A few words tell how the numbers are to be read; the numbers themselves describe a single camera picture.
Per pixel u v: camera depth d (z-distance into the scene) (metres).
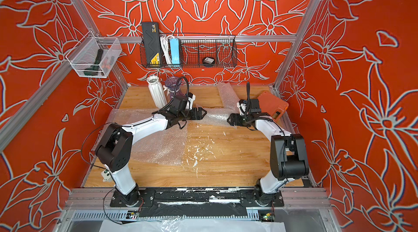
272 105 1.01
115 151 0.47
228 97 1.01
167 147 0.88
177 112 0.71
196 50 0.98
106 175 0.78
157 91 0.95
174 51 0.90
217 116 0.92
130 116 1.01
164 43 0.87
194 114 0.80
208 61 0.95
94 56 0.91
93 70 0.80
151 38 0.87
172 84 0.98
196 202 0.73
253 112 0.73
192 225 0.68
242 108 0.79
